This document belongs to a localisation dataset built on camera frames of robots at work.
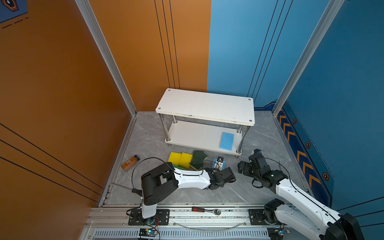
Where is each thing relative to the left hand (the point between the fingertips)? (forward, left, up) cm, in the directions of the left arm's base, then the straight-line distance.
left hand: (220, 176), depth 86 cm
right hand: (+4, -13, +4) cm, 14 cm away
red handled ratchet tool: (-18, +3, +1) cm, 19 cm away
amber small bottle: (+7, +53, +2) cm, 54 cm away
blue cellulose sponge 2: (+2, +5, +16) cm, 17 cm away
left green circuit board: (-27, +36, -3) cm, 45 cm away
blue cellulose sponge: (+20, -5, +6) cm, 22 cm away
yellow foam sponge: (+12, +28, -1) cm, 30 cm away
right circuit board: (-26, -25, -3) cm, 36 cm away
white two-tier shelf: (+15, +13, +32) cm, 37 cm away
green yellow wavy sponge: (+11, +13, +2) cm, 17 cm away
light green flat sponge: (+5, +25, 0) cm, 25 cm away
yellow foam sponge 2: (+10, +21, 0) cm, 23 cm away
